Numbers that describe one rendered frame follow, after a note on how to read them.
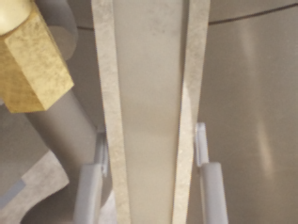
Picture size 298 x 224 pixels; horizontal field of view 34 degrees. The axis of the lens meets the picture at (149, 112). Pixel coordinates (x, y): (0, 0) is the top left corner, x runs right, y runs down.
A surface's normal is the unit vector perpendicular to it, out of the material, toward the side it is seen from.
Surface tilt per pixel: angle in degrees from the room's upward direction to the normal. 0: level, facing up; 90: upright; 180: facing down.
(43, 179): 0
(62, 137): 43
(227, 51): 55
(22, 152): 0
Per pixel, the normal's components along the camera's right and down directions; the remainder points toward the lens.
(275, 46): 0.02, 0.68
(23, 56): 0.72, 0.29
